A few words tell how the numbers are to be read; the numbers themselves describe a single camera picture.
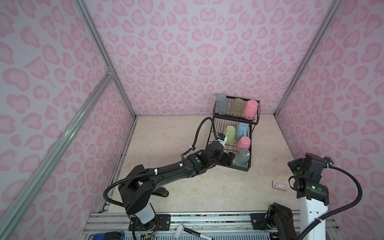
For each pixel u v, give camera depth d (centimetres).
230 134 95
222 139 69
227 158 69
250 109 88
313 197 46
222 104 93
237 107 89
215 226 72
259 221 73
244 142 89
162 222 73
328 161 58
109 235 67
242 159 84
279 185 84
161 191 80
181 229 69
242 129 98
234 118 87
